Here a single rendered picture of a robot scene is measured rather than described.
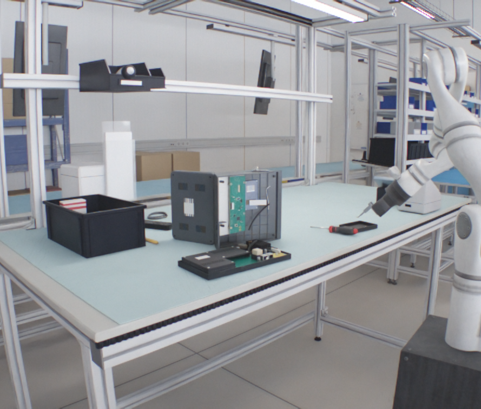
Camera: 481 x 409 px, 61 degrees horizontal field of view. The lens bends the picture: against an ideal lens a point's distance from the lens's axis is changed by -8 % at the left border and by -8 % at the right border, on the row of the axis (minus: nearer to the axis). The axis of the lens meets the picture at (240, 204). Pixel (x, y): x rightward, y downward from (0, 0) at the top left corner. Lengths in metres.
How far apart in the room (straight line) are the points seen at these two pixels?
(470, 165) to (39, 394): 2.22
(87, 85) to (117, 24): 4.29
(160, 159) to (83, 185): 3.30
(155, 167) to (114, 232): 3.53
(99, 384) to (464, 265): 0.81
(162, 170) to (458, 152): 4.00
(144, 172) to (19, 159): 1.28
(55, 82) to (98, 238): 0.61
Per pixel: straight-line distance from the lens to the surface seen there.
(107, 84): 1.40
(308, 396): 2.37
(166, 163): 4.82
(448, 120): 1.10
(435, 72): 1.15
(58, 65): 2.90
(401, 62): 3.81
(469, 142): 1.07
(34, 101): 1.60
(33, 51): 1.62
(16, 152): 4.68
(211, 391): 2.39
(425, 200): 1.83
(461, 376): 1.04
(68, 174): 1.58
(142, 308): 0.86
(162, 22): 6.17
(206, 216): 1.26
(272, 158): 7.53
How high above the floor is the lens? 1.34
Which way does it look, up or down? 10 degrees down
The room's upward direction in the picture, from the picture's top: straight up
